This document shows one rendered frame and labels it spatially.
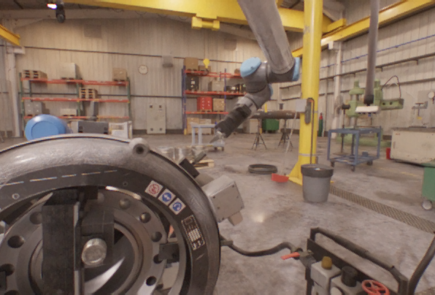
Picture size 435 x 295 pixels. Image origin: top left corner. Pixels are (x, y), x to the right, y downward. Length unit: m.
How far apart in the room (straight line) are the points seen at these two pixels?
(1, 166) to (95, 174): 0.18
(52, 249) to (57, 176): 0.16
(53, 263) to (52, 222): 0.10
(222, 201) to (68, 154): 0.43
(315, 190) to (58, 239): 2.85
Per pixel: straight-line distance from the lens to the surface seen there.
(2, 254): 0.85
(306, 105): 3.94
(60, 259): 0.66
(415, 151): 6.72
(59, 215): 0.62
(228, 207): 0.75
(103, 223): 0.57
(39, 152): 0.63
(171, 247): 0.83
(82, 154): 0.60
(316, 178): 3.10
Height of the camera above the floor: 1.02
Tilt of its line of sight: 7 degrees down
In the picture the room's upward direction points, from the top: straight up
